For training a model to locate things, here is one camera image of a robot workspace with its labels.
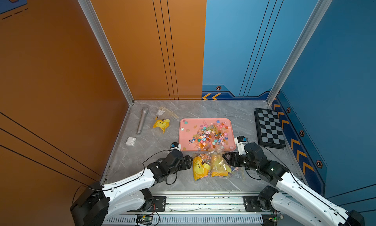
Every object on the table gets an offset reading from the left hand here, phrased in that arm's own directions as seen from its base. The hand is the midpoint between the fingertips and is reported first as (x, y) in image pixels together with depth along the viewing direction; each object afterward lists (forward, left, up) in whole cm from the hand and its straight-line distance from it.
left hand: (190, 158), depth 83 cm
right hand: (-1, -19, +6) cm, 20 cm away
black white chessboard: (+23, -54, -3) cm, 59 cm away
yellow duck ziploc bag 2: (-3, -7, 0) cm, 7 cm away
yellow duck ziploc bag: (+32, +20, -2) cm, 38 cm away
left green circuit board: (-28, +21, -8) cm, 36 cm away
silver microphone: (+37, +36, -3) cm, 52 cm away
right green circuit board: (-27, -41, -6) cm, 50 cm away
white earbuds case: (+14, +40, -6) cm, 43 cm away
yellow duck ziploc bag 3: (-6, -15, +6) cm, 18 cm away
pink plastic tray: (+18, -9, -3) cm, 20 cm away
